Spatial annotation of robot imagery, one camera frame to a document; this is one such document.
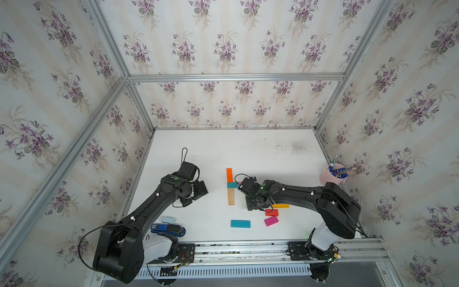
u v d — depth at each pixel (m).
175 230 0.79
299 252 0.74
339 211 0.47
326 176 0.90
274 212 0.84
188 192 0.69
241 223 0.81
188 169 0.67
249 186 0.68
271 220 0.82
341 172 0.88
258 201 0.62
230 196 0.90
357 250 0.75
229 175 0.97
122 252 0.39
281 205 0.58
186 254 0.72
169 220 0.81
